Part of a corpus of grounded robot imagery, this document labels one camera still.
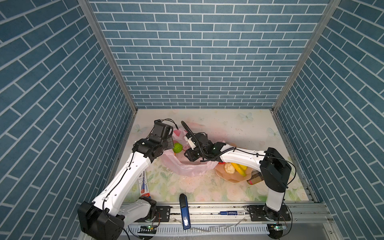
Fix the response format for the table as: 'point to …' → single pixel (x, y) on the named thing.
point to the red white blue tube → (144, 185)
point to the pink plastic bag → (191, 168)
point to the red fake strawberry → (220, 163)
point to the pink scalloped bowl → (233, 173)
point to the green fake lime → (177, 148)
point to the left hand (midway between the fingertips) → (169, 140)
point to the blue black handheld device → (185, 216)
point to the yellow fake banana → (240, 168)
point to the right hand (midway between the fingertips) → (185, 151)
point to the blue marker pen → (233, 213)
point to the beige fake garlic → (229, 168)
